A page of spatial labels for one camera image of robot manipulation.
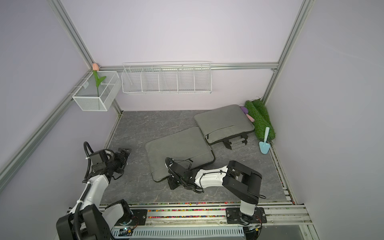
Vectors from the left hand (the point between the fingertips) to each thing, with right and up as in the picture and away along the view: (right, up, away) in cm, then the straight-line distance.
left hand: (130, 155), depth 85 cm
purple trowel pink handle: (+77, +29, +31) cm, 88 cm away
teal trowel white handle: (+84, +3, +14) cm, 86 cm away
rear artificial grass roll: (+88, +34, +30) cm, 99 cm away
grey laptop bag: (+61, +18, +20) cm, 66 cm away
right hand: (+22, -13, -2) cm, 26 cm away
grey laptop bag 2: (+33, +3, +10) cm, 35 cm away
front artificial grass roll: (+84, +19, +20) cm, 88 cm away
